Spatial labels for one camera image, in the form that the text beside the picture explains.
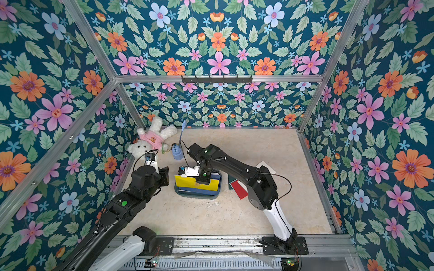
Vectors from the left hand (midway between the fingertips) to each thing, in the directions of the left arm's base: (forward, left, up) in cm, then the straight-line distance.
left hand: (167, 167), depth 75 cm
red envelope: (-4, -34, -22) cm, 41 cm away
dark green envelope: (+3, -29, -21) cm, 36 cm away
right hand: (0, -14, -12) cm, 18 cm away
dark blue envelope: (+1, -20, -12) cm, 24 cm away
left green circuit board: (-33, +9, -23) cm, 41 cm away
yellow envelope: (-2, -9, -12) cm, 15 cm away
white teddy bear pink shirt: (+30, +18, -14) cm, 38 cm away
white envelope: (+11, -50, -21) cm, 55 cm away
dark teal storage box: (-6, -13, -19) cm, 24 cm away
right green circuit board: (-38, -51, -24) cm, 68 cm away
